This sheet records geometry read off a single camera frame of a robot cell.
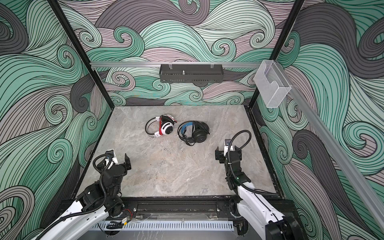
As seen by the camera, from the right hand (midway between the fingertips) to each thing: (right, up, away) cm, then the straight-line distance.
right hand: (227, 146), depth 84 cm
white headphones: (-38, +14, +14) cm, 43 cm away
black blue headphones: (-21, +7, +14) cm, 26 cm away
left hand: (-59, -3, -9) cm, 60 cm away
